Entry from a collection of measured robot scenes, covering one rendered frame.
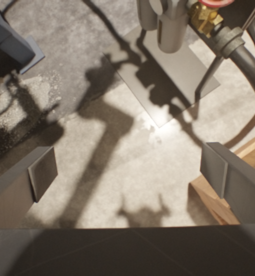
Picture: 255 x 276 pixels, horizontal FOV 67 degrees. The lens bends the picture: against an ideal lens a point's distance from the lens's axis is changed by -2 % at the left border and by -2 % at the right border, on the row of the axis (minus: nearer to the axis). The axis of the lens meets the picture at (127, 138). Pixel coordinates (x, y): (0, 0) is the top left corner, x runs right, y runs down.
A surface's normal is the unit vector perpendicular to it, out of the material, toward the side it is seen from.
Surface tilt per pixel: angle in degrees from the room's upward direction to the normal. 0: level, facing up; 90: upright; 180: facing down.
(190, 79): 0
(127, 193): 0
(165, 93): 0
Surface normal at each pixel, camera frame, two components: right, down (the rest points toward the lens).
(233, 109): -0.14, -0.11
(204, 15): -0.54, 0.84
